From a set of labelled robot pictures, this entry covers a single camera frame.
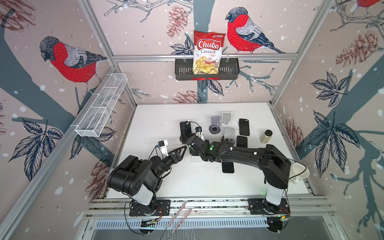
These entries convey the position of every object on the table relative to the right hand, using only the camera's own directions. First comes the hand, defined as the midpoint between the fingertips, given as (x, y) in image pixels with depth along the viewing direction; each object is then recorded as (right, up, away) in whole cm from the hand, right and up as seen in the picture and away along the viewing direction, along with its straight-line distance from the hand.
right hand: (194, 144), depth 87 cm
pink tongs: (-7, -35, -17) cm, 40 cm away
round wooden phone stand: (+22, +3, +6) cm, 23 cm away
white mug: (+58, -12, -5) cm, 60 cm away
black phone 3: (+21, -14, +1) cm, 25 cm away
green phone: (+32, -1, +12) cm, 34 cm away
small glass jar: (+46, +4, +6) cm, 46 cm away
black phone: (-6, +7, +6) cm, 11 cm away
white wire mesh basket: (-50, +18, -12) cm, 54 cm away
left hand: (-4, -1, -5) cm, 6 cm away
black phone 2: (+36, +9, +20) cm, 42 cm away
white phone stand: (+22, +16, +15) cm, 31 cm away
